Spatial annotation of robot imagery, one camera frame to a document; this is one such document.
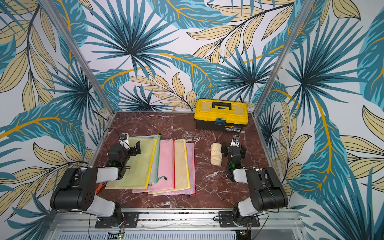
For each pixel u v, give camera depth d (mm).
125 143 781
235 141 764
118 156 708
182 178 907
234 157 692
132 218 732
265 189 457
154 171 886
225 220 733
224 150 975
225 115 963
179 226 731
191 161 934
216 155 949
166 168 912
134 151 840
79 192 440
